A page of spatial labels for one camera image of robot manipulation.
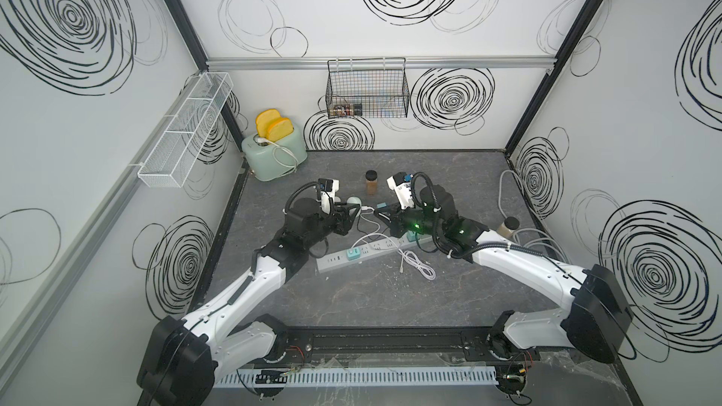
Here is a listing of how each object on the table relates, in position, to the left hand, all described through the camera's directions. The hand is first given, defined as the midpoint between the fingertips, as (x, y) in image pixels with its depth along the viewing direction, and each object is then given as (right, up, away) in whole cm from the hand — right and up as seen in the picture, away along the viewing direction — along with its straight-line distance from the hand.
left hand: (355, 206), depth 77 cm
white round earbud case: (0, +2, 0) cm, 2 cm away
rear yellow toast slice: (-35, +30, +26) cm, 52 cm away
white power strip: (-6, -18, +10) cm, 21 cm away
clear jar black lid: (+47, -8, +12) cm, 49 cm away
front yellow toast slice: (-29, +26, +24) cm, 45 cm away
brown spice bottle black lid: (+5, +8, +24) cm, 26 cm away
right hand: (+6, -1, -2) cm, 7 cm away
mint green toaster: (-32, +14, +26) cm, 43 cm away
